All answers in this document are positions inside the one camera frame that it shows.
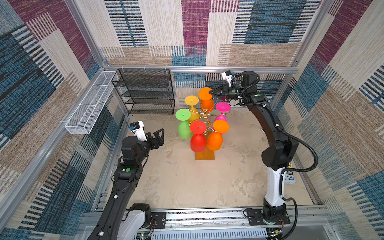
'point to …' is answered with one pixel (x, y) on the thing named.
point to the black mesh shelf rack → (145, 91)
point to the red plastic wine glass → (198, 141)
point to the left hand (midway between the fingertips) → (157, 129)
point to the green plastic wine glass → (184, 127)
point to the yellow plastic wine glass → (193, 100)
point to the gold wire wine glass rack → (209, 154)
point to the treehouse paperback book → (290, 178)
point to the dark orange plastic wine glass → (207, 103)
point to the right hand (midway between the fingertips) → (209, 93)
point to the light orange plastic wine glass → (214, 140)
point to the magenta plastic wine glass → (222, 107)
